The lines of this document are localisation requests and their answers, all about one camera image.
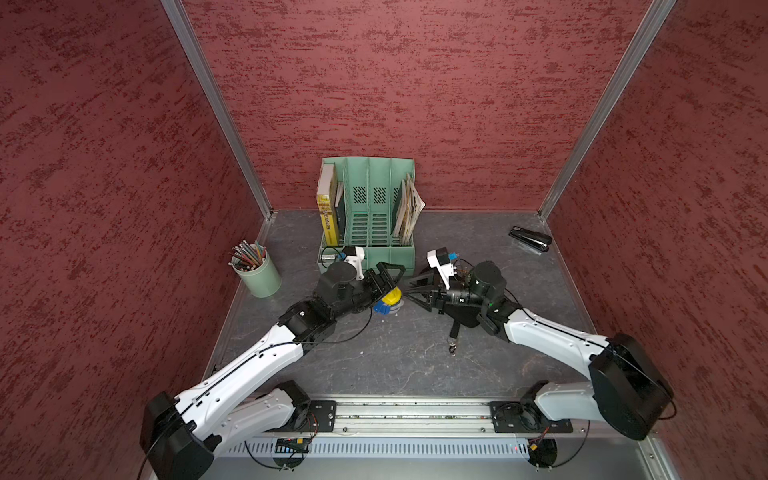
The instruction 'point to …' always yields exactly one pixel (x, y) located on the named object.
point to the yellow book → (327, 202)
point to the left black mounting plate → (314, 417)
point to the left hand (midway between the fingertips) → (398, 282)
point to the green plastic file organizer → (368, 222)
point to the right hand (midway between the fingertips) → (403, 294)
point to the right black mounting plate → (515, 417)
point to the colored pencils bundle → (247, 256)
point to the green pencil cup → (262, 281)
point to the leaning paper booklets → (410, 206)
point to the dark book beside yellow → (340, 204)
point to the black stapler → (539, 241)
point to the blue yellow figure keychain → (391, 303)
